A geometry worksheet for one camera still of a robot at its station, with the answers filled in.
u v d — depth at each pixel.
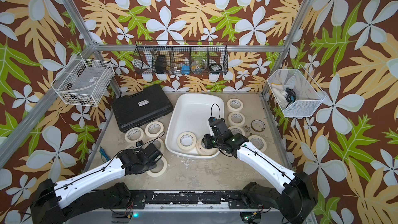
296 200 0.39
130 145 0.89
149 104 1.05
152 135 0.94
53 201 0.40
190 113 1.06
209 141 0.70
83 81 0.79
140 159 0.58
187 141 0.92
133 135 0.96
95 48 0.92
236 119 1.04
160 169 0.80
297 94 0.83
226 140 0.59
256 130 1.00
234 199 0.74
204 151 0.83
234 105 1.12
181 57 0.98
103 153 0.88
